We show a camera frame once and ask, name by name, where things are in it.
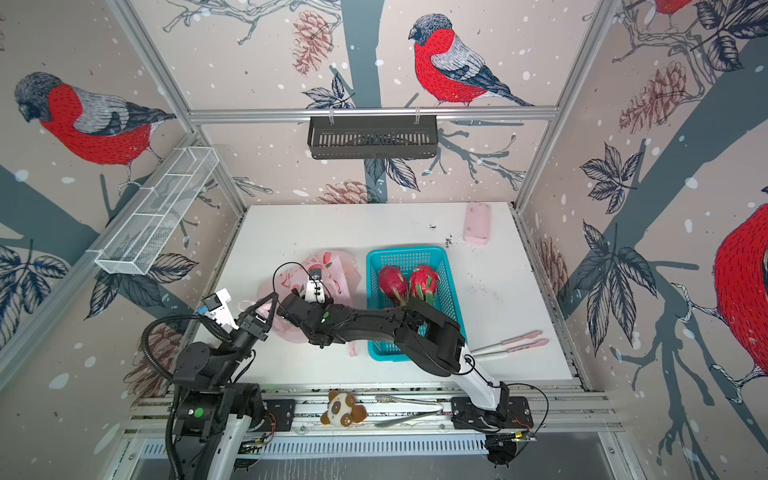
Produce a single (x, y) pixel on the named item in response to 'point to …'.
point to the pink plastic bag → (339, 274)
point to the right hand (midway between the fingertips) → (305, 301)
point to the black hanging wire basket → (373, 136)
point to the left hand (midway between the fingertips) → (274, 298)
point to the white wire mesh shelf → (158, 210)
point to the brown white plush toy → (342, 411)
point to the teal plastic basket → (386, 349)
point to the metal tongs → (398, 399)
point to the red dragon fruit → (392, 282)
